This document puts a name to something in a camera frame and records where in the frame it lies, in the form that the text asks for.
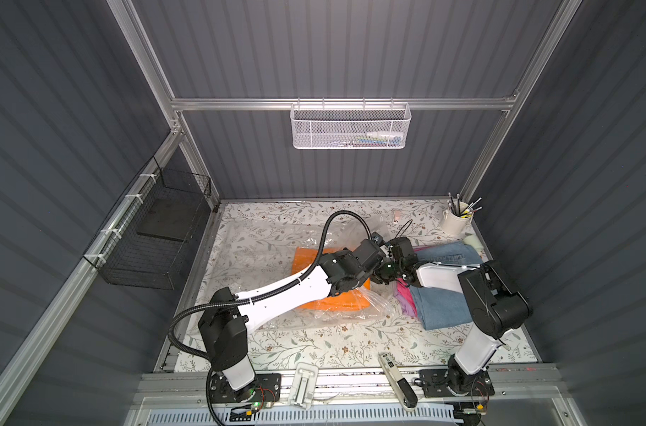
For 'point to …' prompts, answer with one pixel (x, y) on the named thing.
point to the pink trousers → (405, 294)
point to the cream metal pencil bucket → (457, 217)
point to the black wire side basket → (147, 241)
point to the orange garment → (354, 299)
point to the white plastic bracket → (303, 391)
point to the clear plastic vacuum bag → (258, 255)
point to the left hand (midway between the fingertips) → (359, 263)
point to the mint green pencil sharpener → (474, 242)
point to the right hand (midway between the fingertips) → (361, 271)
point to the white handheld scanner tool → (400, 385)
